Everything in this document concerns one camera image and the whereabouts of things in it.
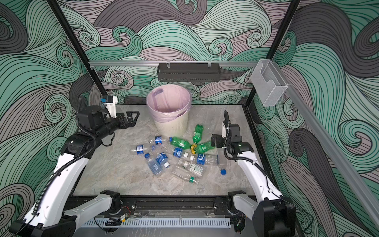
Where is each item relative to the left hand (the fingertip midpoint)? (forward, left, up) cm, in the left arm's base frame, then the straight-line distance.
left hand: (132, 112), depth 67 cm
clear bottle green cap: (-18, -25, -32) cm, 45 cm away
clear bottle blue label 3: (-9, -37, -30) cm, 49 cm away
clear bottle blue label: (-2, +4, -33) cm, 33 cm away
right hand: (0, -45, -21) cm, 50 cm away
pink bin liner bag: (+29, -11, -21) cm, 37 cm away
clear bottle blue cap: (-8, -47, -33) cm, 58 cm away
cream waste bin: (+8, -19, -23) cm, 31 cm away
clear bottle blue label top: (+4, -7, -31) cm, 32 cm away
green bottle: (+8, -33, -31) cm, 45 cm away
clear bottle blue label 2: (-4, -19, -31) cm, 37 cm away
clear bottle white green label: (-14, -29, -31) cm, 44 cm away
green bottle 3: (-1, -35, -31) cm, 47 cm away
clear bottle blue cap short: (-12, -7, -32) cm, 34 cm away
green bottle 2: (+3, -22, -32) cm, 38 cm away
